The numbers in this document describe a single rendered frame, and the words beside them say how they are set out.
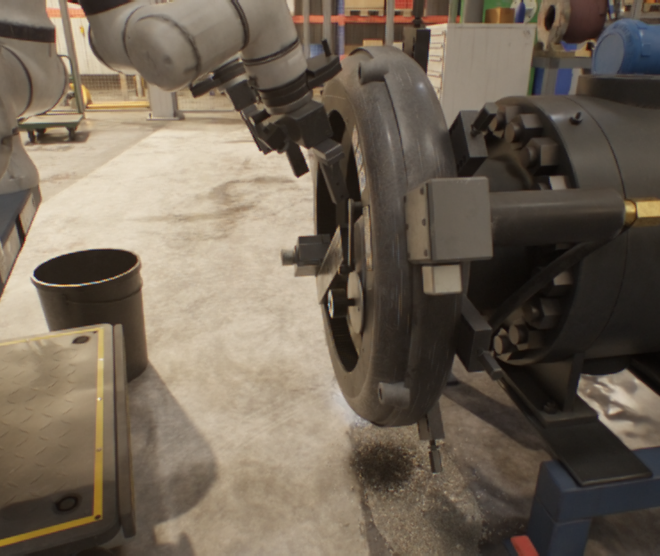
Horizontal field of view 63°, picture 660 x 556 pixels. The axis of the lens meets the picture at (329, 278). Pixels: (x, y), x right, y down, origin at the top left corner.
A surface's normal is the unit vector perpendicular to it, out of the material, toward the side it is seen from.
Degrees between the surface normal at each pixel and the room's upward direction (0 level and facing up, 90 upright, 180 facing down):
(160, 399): 0
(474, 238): 68
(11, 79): 88
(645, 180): 55
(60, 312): 93
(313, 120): 97
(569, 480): 0
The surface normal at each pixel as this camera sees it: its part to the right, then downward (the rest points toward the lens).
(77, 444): 0.00, -0.92
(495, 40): 0.07, 0.40
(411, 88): 0.07, -0.56
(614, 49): -0.98, 0.07
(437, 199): 0.16, 0.01
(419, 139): 0.11, -0.32
